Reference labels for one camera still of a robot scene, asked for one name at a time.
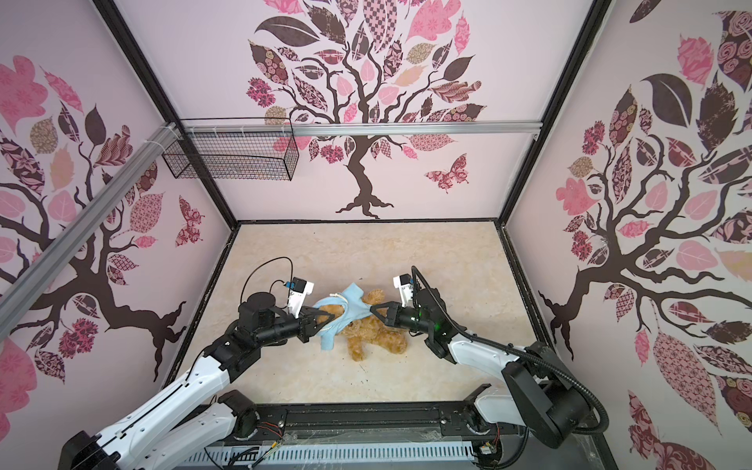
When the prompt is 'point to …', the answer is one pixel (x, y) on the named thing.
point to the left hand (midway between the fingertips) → (332, 319)
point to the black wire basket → (238, 148)
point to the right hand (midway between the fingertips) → (373, 306)
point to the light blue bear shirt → (351, 299)
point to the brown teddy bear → (371, 329)
